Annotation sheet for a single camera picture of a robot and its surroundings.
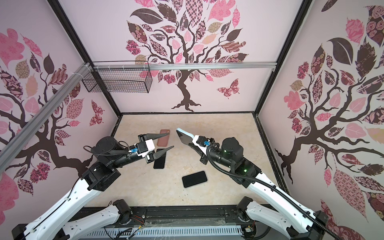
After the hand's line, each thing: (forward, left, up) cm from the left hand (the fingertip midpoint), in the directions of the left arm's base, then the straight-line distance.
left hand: (170, 140), depth 54 cm
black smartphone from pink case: (+11, +13, -41) cm, 45 cm away
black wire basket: (+55, +40, -8) cm, 68 cm away
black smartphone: (0, -9, -42) cm, 43 cm away
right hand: (+5, -8, -7) cm, 12 cm away
